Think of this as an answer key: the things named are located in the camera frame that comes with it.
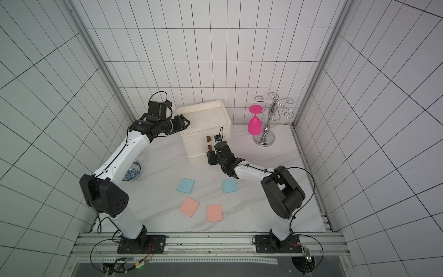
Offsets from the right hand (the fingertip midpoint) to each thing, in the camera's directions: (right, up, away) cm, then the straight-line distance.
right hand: (205, 153), depth 91 cm
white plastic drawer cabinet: (+1, +18, -1) cm, 18 cm away
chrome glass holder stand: (+39, +24, +1) cm, 45 cm away
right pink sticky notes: (+5, -28, -9) cm, 30 cm away
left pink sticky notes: (-7, -25, -7) cm, 27 cm away
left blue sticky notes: (-11, -17, +1) cm, 20 cm away
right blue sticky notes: (+13, -17, -1) cm, 22 cm away
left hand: (-9, +14, -9) cm, 19 cm away
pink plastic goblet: (+28, +16, +6) cm, 33 cm away
